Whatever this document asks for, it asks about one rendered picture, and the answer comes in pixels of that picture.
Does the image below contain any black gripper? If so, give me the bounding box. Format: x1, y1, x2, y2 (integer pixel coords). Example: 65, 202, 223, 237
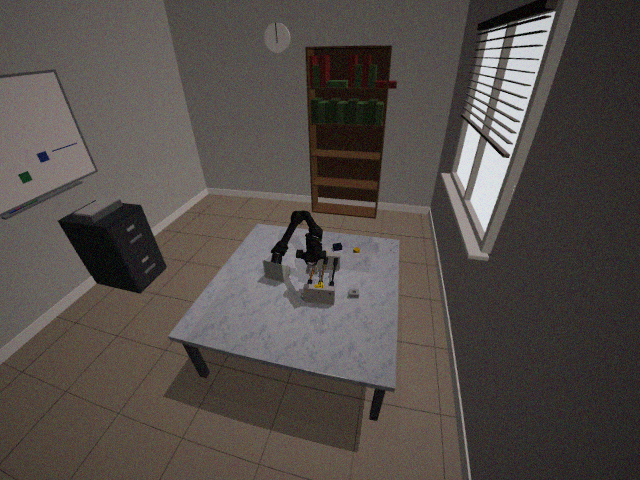
296, 246, 326, 265

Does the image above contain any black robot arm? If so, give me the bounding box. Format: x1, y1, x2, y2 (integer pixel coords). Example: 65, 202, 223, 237
269, 210, 323, 264

